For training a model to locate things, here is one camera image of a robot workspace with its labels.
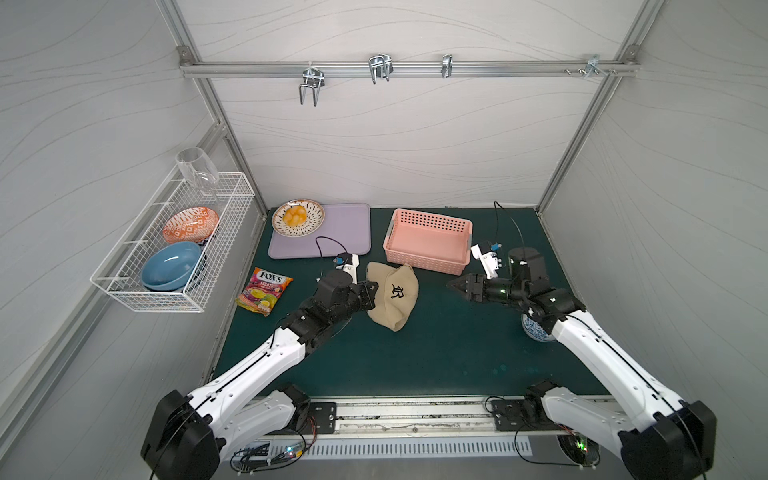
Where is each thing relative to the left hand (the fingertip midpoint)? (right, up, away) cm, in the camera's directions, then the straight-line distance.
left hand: (380, 286), depth 77 cm
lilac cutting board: (-14, +16, +33) cm, 39 cm away
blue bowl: (-44, +7, -15) cm, 47 cm away
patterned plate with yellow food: (-34, +20, +37) cm, 54 cm away
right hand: (+19, +1, -2) cm, 19 cm away
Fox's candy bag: (-39, -4, +18) cm, 43 cm away
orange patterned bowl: (-45, +16, -6) cm, 49 cm away
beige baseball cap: (+5, -2, +6) cm, 8 cm away
